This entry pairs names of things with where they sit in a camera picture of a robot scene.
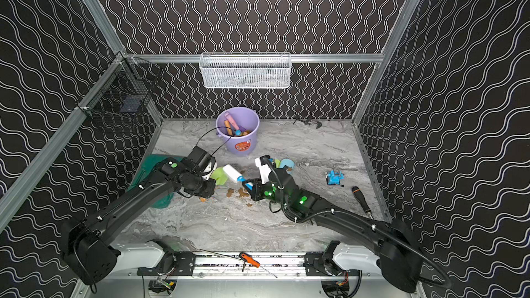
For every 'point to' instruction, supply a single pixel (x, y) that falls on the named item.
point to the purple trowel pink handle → (230, 120)
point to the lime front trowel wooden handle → (227, 125)
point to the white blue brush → (235, 176)
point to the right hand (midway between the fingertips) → (243, 182)
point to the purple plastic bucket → (240, 145)
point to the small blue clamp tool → (334, 179)
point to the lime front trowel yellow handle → (238, 132)
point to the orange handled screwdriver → (248, 259)
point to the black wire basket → (126, 86)
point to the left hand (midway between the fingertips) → (215, 191)
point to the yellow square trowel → (246, 132)
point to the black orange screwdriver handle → (361, 199)
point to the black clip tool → (309, 123)
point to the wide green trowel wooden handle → (219, 174)
